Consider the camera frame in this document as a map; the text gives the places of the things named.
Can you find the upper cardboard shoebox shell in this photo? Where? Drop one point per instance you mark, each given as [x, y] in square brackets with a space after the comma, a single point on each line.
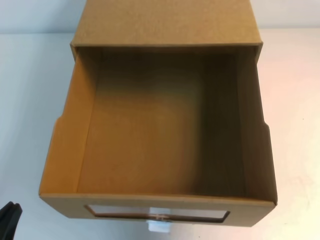
[108, 23]

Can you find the cardboard shoebox drawer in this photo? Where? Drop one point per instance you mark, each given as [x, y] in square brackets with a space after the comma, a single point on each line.
[170, 134]

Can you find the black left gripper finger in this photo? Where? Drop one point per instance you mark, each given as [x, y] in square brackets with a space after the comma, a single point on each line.
[9, 218]

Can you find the white drawer handle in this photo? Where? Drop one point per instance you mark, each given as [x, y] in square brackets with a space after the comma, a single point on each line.
[159, 226]

